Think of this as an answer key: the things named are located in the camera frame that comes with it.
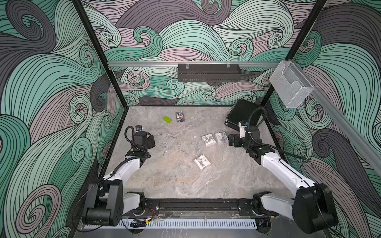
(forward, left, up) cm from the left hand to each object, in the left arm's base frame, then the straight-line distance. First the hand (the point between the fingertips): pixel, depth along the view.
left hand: (144, 136), depth 89 cm
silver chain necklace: (+7, -16, -11) cm, 20 cm away
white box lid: (-13, -35, -7) cm, 38 cm away
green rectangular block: (+22, -11, -10) cm, 26 cm away
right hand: (0, -55, +2) cm, 55 cm away
